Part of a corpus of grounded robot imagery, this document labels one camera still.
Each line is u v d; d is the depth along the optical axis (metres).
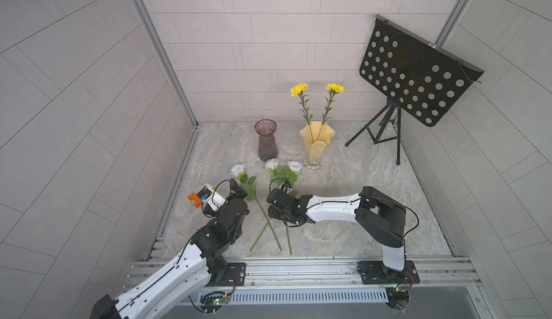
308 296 0.68
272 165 0.94
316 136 0.91
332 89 0.83
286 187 0.78
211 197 0.62
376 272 0.71
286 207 0.65
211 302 0.66
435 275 0.71
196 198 0.62
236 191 0.69
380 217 0.49
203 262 0.51
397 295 0.68
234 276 0.71
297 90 0.82
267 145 0.97
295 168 0.94
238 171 0.92
